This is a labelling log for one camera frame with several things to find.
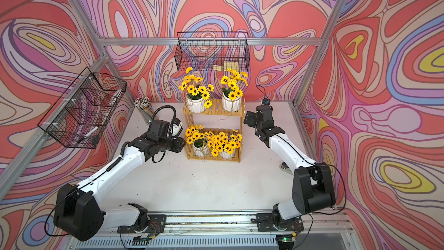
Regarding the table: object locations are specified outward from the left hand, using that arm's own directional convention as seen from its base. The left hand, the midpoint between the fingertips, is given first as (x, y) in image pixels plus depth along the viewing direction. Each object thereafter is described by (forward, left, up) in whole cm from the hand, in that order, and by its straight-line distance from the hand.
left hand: (184, 141), depth 84 cm
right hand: (+12, -35, +3) cm, 38 cm away
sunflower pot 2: (-2, -20, +1) cm, 20 cm away
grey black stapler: (-7, -51, -12) cm, 53 cm away
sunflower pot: (+2, -7, -1) cm, 7 cm away
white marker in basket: (-7, +41, +11) cm, 43 cm away
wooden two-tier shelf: (+5, -16, +11) cm, 20 cm away
